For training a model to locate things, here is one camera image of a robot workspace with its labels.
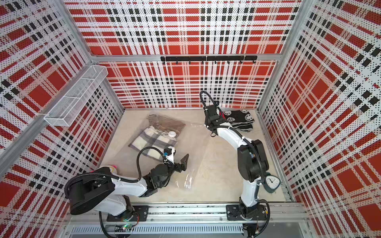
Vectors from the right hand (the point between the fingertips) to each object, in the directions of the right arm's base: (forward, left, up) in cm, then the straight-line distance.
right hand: (216, 116), depth 93 cm
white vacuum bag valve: (-5, +30, -12) cm, 32 cm away
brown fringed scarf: (+5, +36, -13) cm, 39 cm away
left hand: (-23, +19, -5) cm, 30 cm away
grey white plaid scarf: (-9, +41, -10) cm, 43 cm away
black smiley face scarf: (+8, -20, -13) cm, 25 cm away
